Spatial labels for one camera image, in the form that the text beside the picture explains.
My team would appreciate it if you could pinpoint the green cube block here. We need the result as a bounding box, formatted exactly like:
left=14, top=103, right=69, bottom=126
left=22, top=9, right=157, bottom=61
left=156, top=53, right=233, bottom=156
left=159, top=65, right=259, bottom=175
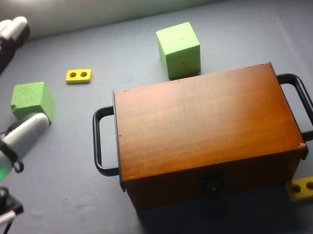
left=7, top=79, right=59, bottom=132
left=155, top=20, right=206, bottom=82

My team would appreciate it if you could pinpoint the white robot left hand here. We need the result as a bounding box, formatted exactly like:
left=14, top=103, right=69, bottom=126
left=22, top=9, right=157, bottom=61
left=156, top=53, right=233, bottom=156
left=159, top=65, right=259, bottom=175
left=0, top=13, right=60, bottom=192

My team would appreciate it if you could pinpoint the yellow two-hole block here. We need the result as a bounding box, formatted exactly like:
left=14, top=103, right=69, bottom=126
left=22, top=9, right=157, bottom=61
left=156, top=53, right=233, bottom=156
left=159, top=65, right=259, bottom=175
left=284, top=176, right=313, bottom=207
left=64, top=66, right=94, bottom=87

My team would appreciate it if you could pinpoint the wooden box lid with handles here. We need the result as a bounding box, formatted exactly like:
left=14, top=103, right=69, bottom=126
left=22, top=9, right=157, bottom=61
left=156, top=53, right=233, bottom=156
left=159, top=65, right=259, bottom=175
left=82, top=55, right=313, bottom=197

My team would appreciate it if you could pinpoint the grey table cloth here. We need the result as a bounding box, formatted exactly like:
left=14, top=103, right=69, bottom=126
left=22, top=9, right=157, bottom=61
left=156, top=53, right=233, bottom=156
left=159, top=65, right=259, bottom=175
left=0, top=0, right=313, bottom=234

